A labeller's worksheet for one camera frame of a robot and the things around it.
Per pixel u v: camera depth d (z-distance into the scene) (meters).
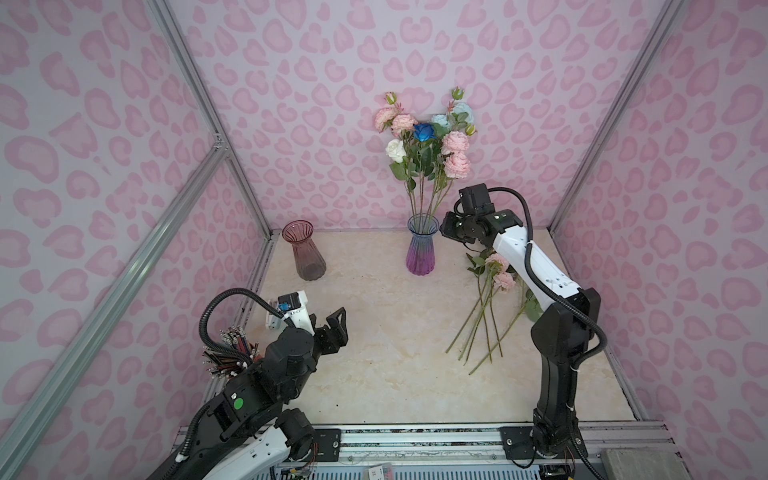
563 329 0.53
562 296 0.51
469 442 0.75
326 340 0.57
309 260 0.99
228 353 0.47
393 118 0.84
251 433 0.45
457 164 0.80
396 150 0.75
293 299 0.55
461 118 0.84
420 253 1.02
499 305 0.99
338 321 0.60
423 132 0.80
